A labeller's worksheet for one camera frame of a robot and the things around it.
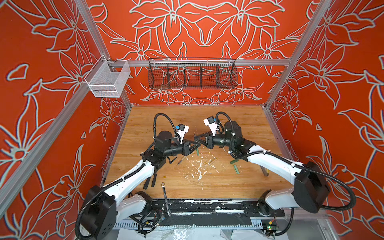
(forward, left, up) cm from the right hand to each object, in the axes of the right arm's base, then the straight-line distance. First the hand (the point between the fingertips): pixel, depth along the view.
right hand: (193, 139), depth 71 cm
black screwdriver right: (-12, +23, -24) cm, 35 cm away
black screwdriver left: (-13, +27, -24) cm, 38 cm away
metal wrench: (-27, +13, -25) cm, 39 cm away
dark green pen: (-6, -2, -2) cm, 7 cm away
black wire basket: (+47, 0, +7) cm, 48 cm away
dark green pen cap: (-1, -24, -24) cm, 34 cm away
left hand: (-2, -3, -2) cm, 4 cm away
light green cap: (-6, -25, -24) cm, 35 cm away
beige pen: (0, +8, -24) cm, 26 cm away
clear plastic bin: (+42, +54, +7) cm, 69 cm away
